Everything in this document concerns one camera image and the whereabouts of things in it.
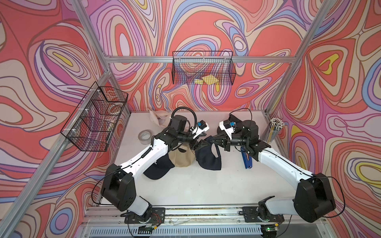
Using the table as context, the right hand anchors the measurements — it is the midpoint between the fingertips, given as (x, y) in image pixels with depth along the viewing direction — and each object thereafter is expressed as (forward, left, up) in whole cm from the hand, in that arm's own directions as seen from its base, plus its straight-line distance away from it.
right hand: (211, 142), depth 74 cm
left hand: (+2, +2, 0) cm, 2 cm away
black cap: (-6, +3, -6) cm, 9 cm away
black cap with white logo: (-3, +30, -22) cm, 38 cm away
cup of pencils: (+15, -41, -6) cm, 44 cm away
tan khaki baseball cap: (+1, +16, -20) cm, 25 cm away
